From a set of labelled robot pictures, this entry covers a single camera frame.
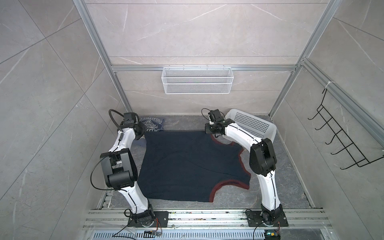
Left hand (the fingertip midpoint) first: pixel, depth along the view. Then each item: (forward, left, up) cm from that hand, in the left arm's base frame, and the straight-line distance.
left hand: (143, 125), depth 94 cm
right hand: (+1, -42, -4) cm, 42 cm away
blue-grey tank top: (+12, -3, -11) cm, 16 cm away
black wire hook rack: (-38, -98, +20) cm, 107 cm away
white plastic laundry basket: (+6, -77, -9) cm, 78 cm away
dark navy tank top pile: (-21, -28, -18) cm, 39 cm away
